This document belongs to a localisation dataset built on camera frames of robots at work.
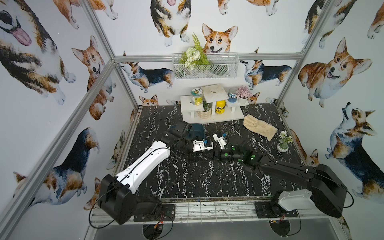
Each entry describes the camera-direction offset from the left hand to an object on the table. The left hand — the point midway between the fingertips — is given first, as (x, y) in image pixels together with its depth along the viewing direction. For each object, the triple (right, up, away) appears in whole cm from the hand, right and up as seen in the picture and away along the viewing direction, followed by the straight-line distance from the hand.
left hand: (202, 146), depth 77 cm
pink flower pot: (+25, +30, +16) cm, 42 cm away
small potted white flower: (+50, -3, +16) cm, 52 cm away
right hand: (+1, -1, -4) cm, 4 cm away
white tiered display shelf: (+9, +25, +28) cm, 39 cm away
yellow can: (+13, +23, +32) cm, 42 cm away
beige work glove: (+42, +8, +30) cm, 52 cm away
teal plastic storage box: (-4, +6, +27) cm, 28 cm away
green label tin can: (-3, +28, +18) cm, 34 cm away
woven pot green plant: (+3, +18, +30) cm, 35 cm away
